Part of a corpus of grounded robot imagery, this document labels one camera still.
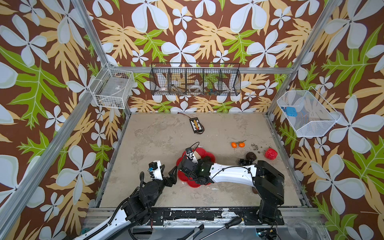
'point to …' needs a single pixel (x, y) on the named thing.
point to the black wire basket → (195, 79)
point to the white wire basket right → (309, 112)
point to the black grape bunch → (246, 162)
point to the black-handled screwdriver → (228, 225)
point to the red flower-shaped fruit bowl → (192, 182)
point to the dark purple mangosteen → (251, 155)
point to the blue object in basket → (291, 111)
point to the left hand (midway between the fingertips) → (170, 165)
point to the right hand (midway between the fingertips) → (188, 165)
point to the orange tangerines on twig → (241, 144)
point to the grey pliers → (191, 235)
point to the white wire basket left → (111, 89)
